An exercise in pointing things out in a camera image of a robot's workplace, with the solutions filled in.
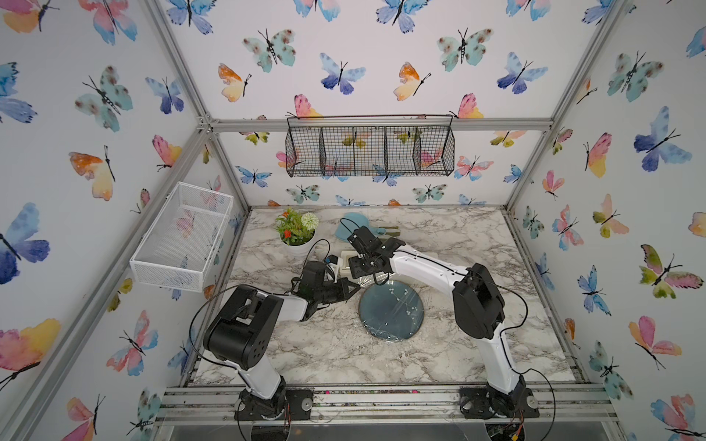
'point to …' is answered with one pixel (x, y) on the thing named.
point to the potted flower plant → (297, 233)
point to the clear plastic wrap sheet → (392, 311)
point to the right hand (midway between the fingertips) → (360, 263)
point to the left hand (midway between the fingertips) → (363, 285)
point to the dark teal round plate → (392, 312)
